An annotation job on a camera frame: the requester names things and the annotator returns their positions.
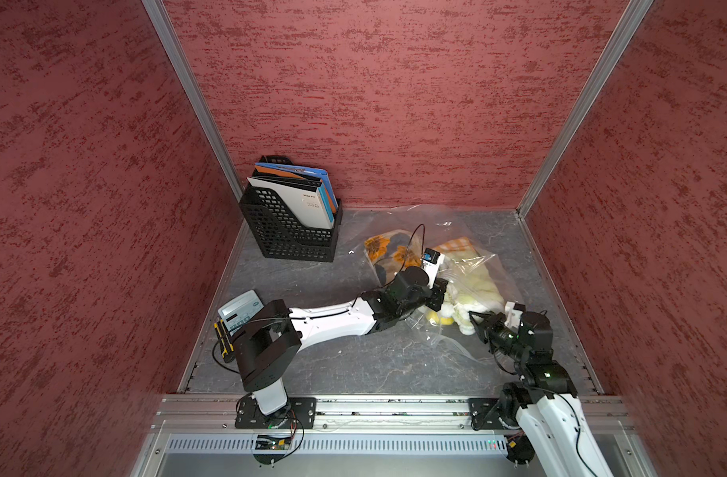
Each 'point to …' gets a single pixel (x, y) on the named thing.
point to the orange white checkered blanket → (456, 245)
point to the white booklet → (304, 203)
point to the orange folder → (279, 171)
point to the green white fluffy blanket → (471, 286)
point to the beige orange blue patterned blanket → (396, 248)
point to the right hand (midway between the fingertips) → (463, 319)
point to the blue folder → (326, 187)
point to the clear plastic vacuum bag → (430, 227)
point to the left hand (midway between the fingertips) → (446, 286)
